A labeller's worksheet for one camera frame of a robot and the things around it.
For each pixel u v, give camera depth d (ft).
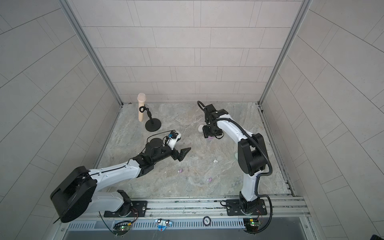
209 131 2.58
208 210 2.33
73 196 1.32
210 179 2.61
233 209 2.32
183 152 2.33
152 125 3.32
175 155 2.29
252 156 1.59
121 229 2.12
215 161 2.84
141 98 2.76
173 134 2.21
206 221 2.23
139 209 2.31
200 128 3.23
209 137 2.67
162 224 2.15
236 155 2.89
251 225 2.22
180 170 2.71
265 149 1.62
